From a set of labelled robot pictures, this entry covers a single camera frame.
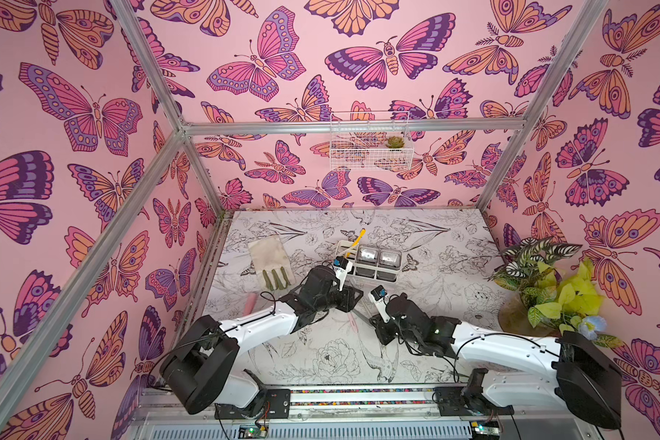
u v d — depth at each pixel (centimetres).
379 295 72
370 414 73
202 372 42
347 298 73
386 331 71
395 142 92
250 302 92
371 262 97
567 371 41
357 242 95
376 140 96
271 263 103
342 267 75
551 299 68
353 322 88
